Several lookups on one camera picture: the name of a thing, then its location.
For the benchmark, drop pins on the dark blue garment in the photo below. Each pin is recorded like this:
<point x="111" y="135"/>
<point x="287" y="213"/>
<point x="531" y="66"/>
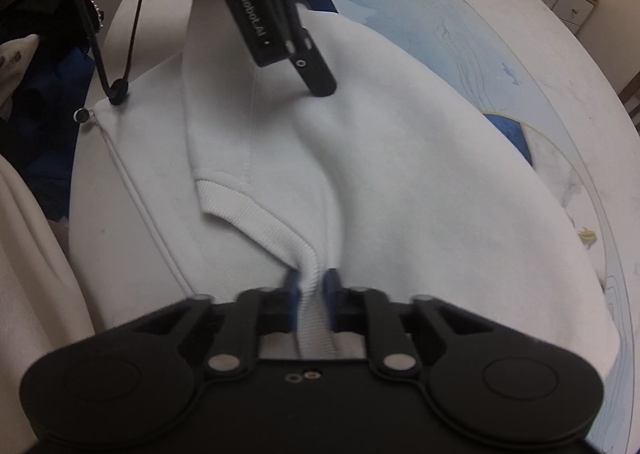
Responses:
<point x="45" y="134"/>

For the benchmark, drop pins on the white patterned cloth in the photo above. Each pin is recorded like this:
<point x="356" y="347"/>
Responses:
<point x="15" y="74"/>

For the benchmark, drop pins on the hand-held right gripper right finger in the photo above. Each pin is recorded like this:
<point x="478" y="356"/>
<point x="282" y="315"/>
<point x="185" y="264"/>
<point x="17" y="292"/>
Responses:
<point x="331" y="286"/>

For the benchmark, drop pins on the small yellow scrap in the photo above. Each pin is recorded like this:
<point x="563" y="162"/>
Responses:
<point x="587" y="235"/>

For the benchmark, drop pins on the white zip jacket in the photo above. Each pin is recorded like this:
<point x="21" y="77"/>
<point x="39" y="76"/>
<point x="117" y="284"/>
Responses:
<point x="425" y="184"/>

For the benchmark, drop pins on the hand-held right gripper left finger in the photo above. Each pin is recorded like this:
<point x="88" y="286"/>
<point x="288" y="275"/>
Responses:
<point x="295" y="296"/>

